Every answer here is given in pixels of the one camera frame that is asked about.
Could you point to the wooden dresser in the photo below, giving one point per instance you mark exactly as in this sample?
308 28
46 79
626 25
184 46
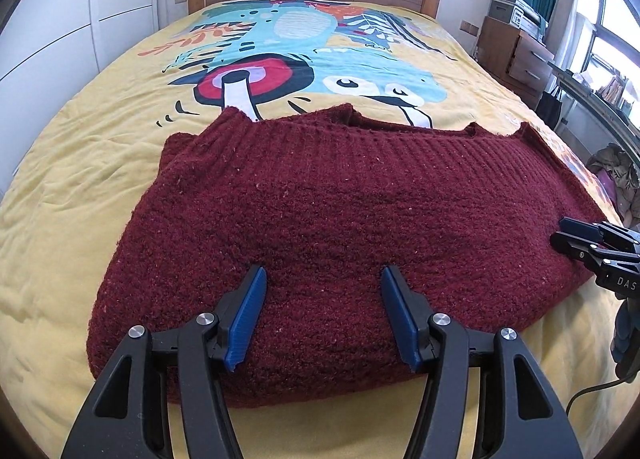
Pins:
515 59

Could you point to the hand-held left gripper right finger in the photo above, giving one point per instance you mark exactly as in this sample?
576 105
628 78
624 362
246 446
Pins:
400 314

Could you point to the maroon knit sweater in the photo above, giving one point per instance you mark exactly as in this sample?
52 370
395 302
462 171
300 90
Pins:
325 219

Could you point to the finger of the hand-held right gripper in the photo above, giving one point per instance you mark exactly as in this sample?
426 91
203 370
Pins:
585 226
575 245

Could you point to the yellow printed blanket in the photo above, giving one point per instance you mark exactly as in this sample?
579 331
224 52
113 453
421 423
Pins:
100 139

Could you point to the grey printer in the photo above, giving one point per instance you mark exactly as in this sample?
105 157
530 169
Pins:
515 14

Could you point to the glass desk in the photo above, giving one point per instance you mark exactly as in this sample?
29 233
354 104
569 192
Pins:
600 99

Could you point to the pile of clothes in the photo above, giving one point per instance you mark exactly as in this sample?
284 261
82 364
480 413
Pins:
617 174

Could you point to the person's right hand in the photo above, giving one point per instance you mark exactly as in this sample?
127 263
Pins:
629 339

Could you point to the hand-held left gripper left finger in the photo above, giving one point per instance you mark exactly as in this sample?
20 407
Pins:
245 319

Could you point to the white wardrobe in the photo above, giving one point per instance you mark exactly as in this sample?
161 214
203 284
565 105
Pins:
75 24

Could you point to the black bag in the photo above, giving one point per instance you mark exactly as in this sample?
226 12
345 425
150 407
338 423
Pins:
550 109

